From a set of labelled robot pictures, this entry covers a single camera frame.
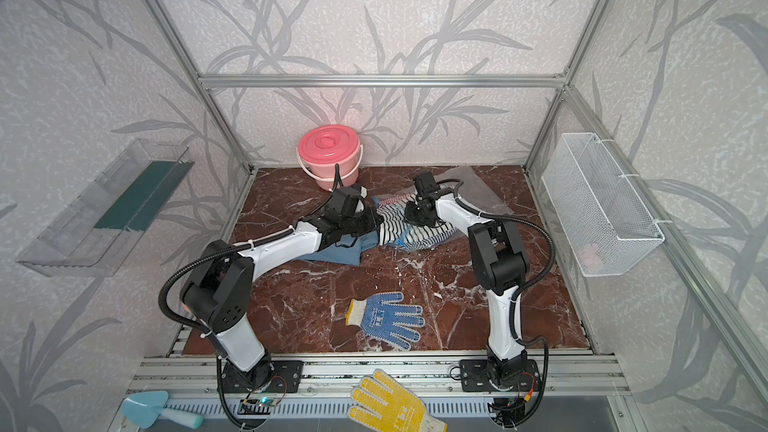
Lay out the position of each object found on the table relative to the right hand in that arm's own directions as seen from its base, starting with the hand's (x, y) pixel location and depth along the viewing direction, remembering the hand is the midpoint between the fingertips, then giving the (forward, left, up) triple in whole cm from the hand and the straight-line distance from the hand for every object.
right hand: (408, 216), depth 100 cm
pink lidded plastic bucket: (+19, +30, +14) cm, 38 cm away
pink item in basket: (-24, -44, +16) cm, 52 cm away
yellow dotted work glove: (-52, +6, -3) cm, 52 cm away
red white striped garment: (+10, +4, -3) cm, 11 cm away
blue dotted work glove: (-33, +6, -5) cm, 34 cm away
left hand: (-6, +7, +8) cm, 13 cm away
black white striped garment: (-7, +4, +2) cm, 8 cm away
